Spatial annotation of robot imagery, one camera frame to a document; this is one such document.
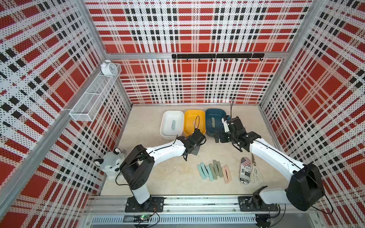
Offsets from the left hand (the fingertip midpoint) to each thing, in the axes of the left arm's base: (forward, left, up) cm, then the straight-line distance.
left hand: (193, 146), depth 89 cm
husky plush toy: (-18, +40, +15) cm, 46 cm away
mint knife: (-14, -5, -6) cm, 16 cm away
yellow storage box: (+23, -1, -1) cm, 24 cm away
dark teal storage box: (+28, -20, -2) cm, 35 cm away
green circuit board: (-38, +26, -5) cm, 46 cm away
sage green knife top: (+23, -15, -5) cm, 28 cm away
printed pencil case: (-15, -30, -3) cm, 34 cm away
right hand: (+4, -18, +9) cm, 20 cm away
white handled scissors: (-15, -37, -6) cm, 41 cm away
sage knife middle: (-9, -13, -6) cm, 17 cm away
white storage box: (+22, +16, -6) cm, 28 cm away
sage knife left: (-14, -12, -6) cm, 19 cm away
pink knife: (-18, -20, -6) cm, 28 cm away
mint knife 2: (-15, -10, -6) cm, 19 cm away
